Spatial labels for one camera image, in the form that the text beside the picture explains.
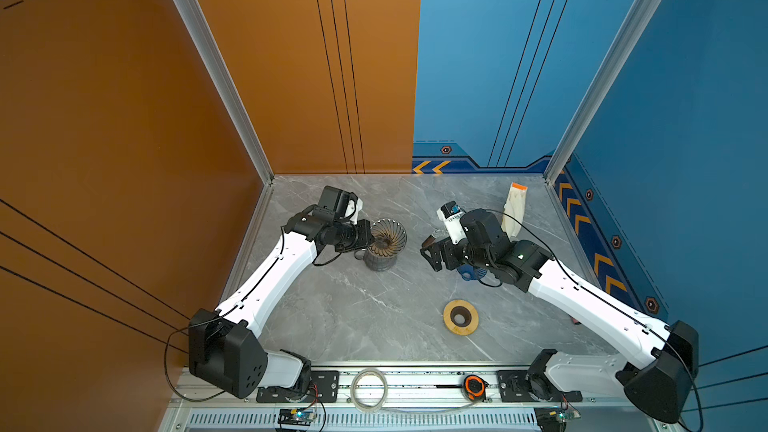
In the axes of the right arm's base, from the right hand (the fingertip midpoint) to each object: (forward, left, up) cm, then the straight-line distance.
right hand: (434, 244), depth 76 cm
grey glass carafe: (+4, +16, -15) cm, 22 cm away
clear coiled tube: (-25, +18, -19) cm, 36 cm away
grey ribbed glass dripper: (+5, +11, -3) cm, 13 cm away
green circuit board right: (-34, -27, -23) cm, 49 cm away
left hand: (+4, +15, -1) cm, 16 cm away
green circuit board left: (-34, +34, -22) cm, 53 cm away
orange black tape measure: (-29, -9, -19) cm, 35 cm away
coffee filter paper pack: (+24, -30, -14) cm, 41 cm away
